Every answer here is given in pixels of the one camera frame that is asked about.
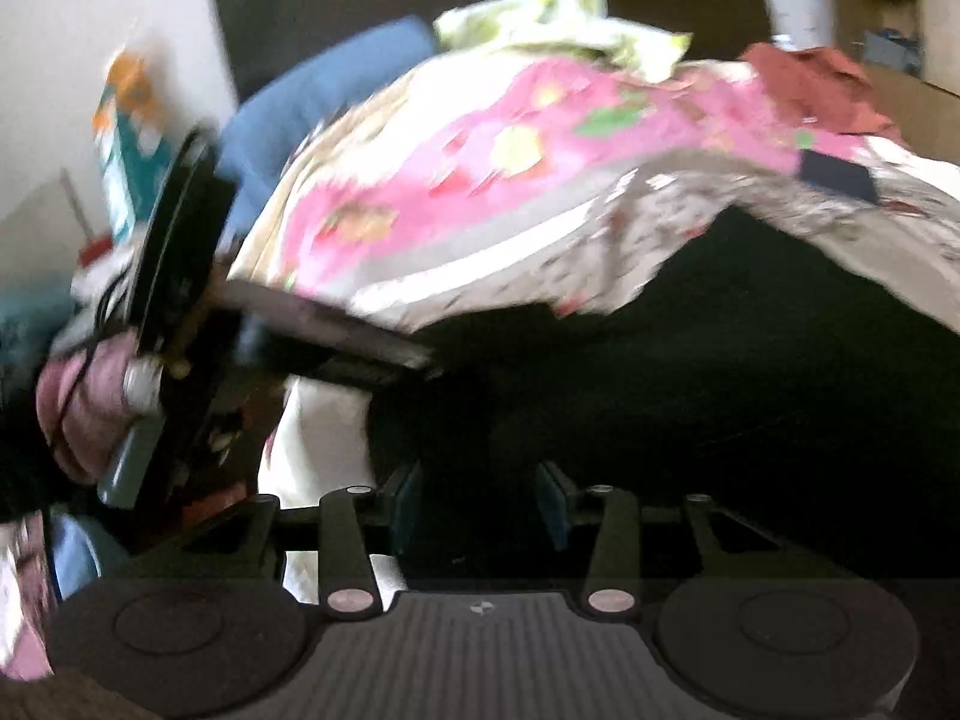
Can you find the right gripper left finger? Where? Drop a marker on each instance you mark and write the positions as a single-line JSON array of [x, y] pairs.
[[398, 499]]

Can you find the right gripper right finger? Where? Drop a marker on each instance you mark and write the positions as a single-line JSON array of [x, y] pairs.
[[559, 500]]

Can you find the black pants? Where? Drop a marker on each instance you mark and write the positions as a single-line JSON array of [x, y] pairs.
[[752, 369]]

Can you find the left gloved hand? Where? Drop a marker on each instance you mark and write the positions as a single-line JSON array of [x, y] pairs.
[[87, 401]]

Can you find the blue pillow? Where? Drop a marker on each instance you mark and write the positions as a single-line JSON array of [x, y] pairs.
[[257, 143]]

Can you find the pink cartoon quilt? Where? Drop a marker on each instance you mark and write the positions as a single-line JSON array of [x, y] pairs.
[[467, 139]]

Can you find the dark blue phone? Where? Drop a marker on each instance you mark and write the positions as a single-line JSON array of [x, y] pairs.
[[838, 176]]

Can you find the floral beige bedspread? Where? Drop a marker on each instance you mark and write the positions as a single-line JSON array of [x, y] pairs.
[[609, 240]]

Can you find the green floral pillow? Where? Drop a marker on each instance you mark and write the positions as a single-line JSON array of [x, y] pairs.
[[578, 27]]

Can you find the red-brown garment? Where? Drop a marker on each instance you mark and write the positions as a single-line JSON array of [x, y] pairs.
[[822, 87]]

